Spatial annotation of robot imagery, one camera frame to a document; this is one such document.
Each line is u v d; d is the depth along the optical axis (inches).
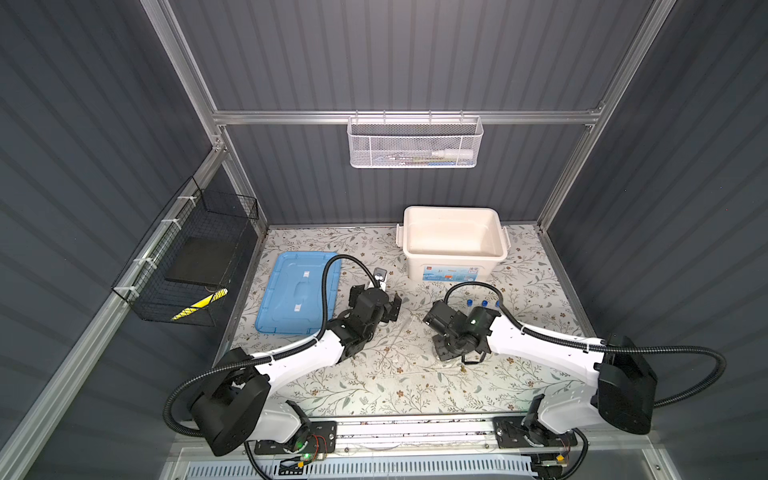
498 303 24.1
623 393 16.5
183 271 28.3
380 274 28.6
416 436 29.7
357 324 25.0
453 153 35.8
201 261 30.4
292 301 38.8
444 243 44.9
